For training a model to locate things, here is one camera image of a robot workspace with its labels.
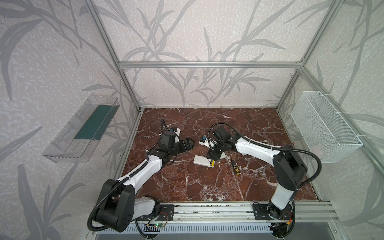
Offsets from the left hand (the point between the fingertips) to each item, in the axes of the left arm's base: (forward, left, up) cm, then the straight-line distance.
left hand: (191, 139), depth 85 cm
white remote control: (-7, -7, -13) cm, 16 cm away
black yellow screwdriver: (-11, -26, -13) cm, 31 cm away
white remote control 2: (-10, -17, 0) cm, 20 cm away
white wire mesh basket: (-10, -60, +21) cm, 64 cm away
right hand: (-1, -10, -6) cm, 12 cm away
